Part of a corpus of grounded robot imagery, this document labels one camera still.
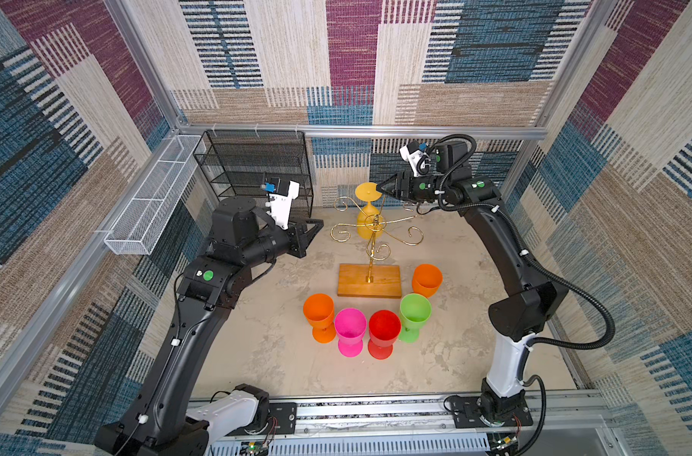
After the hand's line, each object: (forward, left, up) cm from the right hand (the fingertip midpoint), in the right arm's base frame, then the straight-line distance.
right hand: (382, 192), depth 74 cm
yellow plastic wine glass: (-6, +4, -5) cm, 8 cm away
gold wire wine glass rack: (-6, +2, -34) cm, 35 cm away
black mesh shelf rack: (+35, +49, -15) cm, 63 cm away
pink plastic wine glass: (-24, +9, -28) cm, 38 cm away
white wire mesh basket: (+6, +76, -17) cm, 78 cm away
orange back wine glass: (-12, -14, -25) cm, 31 cm away
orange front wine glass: (-20, +18, -25) cm, 37 cm away
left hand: (-15, +14, +7) cm, 22 cm away
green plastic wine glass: (-21, -9, -27) cm, 35 cm away
